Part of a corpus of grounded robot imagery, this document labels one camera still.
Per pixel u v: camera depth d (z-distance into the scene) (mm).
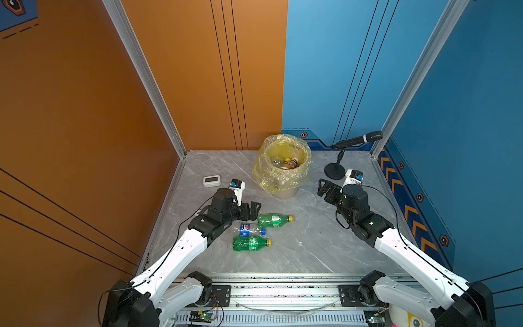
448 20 718
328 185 685
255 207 712
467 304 379
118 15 704
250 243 808
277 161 939
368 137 863
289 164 892
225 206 613
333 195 683
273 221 870
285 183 809
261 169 870
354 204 566
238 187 698
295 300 731
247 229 847
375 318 710
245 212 694
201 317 705
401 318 640
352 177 677
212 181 1048
